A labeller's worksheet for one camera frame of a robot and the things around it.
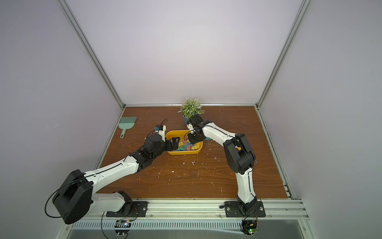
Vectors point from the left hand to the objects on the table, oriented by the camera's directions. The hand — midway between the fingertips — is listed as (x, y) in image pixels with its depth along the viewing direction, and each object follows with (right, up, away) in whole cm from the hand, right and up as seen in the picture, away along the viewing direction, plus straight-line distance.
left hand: (175, 137), depth 84 cm
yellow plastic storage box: (+5, -7, +11) cm, 14 cm away
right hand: (+10, -1, +11) cm, 15 cm away
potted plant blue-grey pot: (+8, +19, +12) cm, 23 cm away
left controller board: (-25, -41, -12) cm, 49 cm away
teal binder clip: (+18, +2, -18) cm, 25 cm away
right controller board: (+37, -40, -15) cm, 57 cm away
